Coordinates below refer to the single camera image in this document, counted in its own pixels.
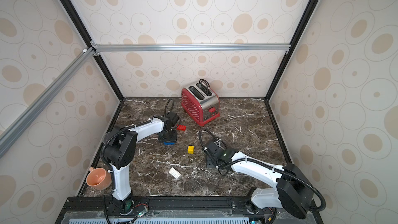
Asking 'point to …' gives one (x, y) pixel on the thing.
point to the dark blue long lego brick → (169, 143)
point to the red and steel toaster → (200, 102)
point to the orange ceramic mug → (98, 178)
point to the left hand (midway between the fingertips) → (175, 139)
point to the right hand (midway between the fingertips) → (215, 160)
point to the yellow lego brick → (190, 149)
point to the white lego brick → (174, 172)
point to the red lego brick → (181, 127)
